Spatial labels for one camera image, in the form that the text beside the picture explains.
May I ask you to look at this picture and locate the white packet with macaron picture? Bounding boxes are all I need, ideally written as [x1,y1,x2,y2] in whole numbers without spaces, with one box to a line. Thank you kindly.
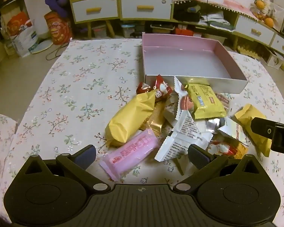
[173,76,195,121]

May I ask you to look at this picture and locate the white shopping bag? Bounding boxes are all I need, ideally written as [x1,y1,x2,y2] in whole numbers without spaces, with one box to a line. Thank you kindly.
[12,19,39,58]

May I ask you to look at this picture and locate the small clear storage box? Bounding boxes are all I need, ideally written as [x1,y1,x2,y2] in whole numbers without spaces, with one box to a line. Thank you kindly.
[92,25,107,38]

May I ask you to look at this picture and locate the gold wafer packet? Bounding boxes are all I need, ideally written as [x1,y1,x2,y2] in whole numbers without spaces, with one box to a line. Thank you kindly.
[144,102,167,139]

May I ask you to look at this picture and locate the clear packet with red print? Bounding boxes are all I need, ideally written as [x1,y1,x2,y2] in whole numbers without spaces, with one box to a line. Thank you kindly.
[214,92,233,110]

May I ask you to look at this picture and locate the pink snack packet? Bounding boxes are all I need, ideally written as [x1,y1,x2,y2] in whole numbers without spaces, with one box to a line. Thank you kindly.
[99,128,160,182]

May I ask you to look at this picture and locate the small red candy packet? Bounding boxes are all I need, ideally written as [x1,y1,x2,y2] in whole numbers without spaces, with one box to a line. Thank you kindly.
[136,82,152,95]

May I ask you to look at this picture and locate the red paper bag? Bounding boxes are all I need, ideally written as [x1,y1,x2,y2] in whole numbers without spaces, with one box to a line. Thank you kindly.
[6,12,30,36]

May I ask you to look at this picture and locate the red cartoon snack packet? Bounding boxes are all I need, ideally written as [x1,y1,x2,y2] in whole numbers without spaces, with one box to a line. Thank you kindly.
[154,74,174,103]

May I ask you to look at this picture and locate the white packet with black text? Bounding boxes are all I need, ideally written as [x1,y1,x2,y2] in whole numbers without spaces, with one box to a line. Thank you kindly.
[154,110,214,162]

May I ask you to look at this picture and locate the clear box with yellow contents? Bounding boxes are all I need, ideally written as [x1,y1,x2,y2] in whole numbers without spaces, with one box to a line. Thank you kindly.
[153,28,174,37]

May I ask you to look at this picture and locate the stack of papers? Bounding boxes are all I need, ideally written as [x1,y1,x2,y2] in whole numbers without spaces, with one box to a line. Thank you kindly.
[200,12,235,31]

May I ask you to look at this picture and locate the red printed sack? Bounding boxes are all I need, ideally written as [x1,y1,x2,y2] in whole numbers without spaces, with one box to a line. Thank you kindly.
[44,12,73,45]

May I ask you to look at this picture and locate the black floor cable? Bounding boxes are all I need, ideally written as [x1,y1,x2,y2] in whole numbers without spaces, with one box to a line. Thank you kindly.
[46,41,69,61]

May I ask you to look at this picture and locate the wooden cabinet with white drawers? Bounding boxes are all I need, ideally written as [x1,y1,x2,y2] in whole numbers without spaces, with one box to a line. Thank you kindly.
[66,0,284,59]

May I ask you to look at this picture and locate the yellow corrugated tray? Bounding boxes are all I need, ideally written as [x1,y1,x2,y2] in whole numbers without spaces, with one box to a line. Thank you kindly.
[237,44,261,59]

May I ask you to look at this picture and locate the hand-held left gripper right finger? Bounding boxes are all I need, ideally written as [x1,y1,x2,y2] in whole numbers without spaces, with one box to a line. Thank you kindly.
[173,144,262,193]

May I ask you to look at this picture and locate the white box with picture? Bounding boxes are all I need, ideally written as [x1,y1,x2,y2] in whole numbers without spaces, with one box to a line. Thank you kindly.
[266,50,284,70]

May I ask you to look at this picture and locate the olive yellow labelled packet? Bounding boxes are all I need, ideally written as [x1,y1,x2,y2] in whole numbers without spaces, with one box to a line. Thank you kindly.
[186,83,227,120]

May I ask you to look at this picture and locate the red and yellow packet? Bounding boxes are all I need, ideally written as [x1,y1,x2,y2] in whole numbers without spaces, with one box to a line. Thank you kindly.
[207,140,248,160]

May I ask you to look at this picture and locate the clear packet of brown biscuits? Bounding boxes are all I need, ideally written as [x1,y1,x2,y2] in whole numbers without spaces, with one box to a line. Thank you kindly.
[163,92,181,126]

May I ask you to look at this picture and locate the clear storage box blue lid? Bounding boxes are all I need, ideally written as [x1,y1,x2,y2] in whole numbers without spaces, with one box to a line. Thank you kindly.
[120,24,137,38]

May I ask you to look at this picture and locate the floral tablecloth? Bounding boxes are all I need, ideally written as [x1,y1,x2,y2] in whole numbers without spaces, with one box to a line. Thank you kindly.
[14,38,284,227]

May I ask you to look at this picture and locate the pink cardboard box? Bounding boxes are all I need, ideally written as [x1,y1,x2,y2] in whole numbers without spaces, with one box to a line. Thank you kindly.
[141,33,249,94]

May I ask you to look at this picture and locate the white round base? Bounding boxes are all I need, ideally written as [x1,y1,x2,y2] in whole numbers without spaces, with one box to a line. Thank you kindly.
[30,39,54,54]

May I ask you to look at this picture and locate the oranges on stand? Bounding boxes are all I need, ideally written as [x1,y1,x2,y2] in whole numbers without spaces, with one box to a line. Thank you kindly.
[250,0,275,27]

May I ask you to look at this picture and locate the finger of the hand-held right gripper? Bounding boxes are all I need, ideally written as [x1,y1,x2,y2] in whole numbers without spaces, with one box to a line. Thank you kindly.
[250,117,275,141]

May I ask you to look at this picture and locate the red box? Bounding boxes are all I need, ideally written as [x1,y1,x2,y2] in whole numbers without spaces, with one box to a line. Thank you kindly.
[175,27,201,38]

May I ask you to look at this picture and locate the white packet with red label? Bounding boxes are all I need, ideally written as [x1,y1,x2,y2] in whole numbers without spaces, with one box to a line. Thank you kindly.
[217,116,249,146]

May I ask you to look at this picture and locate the cluttered storage shelf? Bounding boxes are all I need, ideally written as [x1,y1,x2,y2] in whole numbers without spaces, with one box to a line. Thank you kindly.
[0,0,24,62]

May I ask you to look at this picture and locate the large yellow snack packet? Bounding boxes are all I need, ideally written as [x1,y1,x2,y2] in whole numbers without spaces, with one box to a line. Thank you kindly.
[105,90,157,147]

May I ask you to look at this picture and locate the yellow packet with zigzag edge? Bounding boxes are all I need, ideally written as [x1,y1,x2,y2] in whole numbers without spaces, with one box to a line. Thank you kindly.
[234,104,273,158]

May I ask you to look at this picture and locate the white drawer with wooden handle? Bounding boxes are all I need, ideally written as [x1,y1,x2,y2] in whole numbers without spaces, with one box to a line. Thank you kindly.
[72,0,119,23]
[235,15,275,46]
[272,34,284,58]
[121,0,172,20]

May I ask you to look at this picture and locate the beige plastic tub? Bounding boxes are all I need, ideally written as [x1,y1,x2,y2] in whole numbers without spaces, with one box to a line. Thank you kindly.
[205,34,228,46]

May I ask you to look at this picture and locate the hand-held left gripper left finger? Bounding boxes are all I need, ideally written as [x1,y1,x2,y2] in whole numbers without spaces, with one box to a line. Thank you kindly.
[22,145,111,193]

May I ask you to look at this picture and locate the black device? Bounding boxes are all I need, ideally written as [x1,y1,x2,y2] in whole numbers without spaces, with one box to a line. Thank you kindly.
[174,5,201,22]

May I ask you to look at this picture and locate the floral chair cover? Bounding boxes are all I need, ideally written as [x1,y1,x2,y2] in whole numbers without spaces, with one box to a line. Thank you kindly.
[0,111,18,218]

